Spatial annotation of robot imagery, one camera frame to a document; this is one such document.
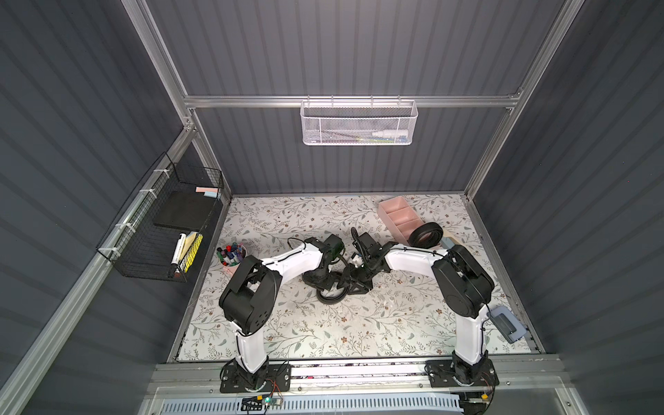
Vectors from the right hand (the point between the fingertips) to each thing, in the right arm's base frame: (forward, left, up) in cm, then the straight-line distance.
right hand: (343, 288), depth 88 cm
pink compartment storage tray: (+32, -23, 0) cm, 39 cm away
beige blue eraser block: (+20, -41, 0) cm, 46 cm away
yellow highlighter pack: (+2, +42, +25) cm, 49 cm away
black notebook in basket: (+15, +50, +24) cm, 58 cm away
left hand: (+1, +8, -1) cm, 8 cm away
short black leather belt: (-3, +4, -2) cm, 6 cm away
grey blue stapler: (-11, -52, -1) cm, 53 cm away
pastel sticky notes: (+22, +44, +25) cm, 55 cm away
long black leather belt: (+17, -30, +8) cm, 35 cm away
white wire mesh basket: (+78, -8, +18) cm, 80 cm away
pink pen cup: (+7, +38, +9) cm, 40 cm away
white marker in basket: (+4, +46, +25) cm, 52 cm away
